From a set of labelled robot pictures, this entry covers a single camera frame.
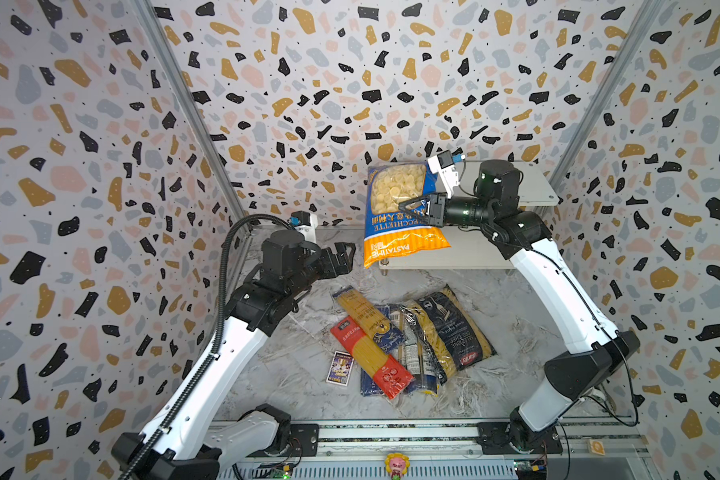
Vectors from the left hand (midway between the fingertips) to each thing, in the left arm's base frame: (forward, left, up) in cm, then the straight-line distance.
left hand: (340, 243), depth 67 cm
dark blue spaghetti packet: (-11, -12, -30) cm, 34 cm away
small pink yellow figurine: (-38, -12, -32) cm, 51 cm away
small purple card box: (-16, +2, -35) cm, 38 cm away
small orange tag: (-36, -62, -35) cm, 80 cm away
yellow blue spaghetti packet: (-2, -6, -32) cm, 32 cm away
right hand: (+2, -13, +10) cm, 16 cm away
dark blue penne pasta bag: (-10, -29, -29) cm, 42 cm away
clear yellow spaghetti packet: (-13, -19, -32) cm, 39 cm away
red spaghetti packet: (-20, -12, -30) cm, 38 cm away
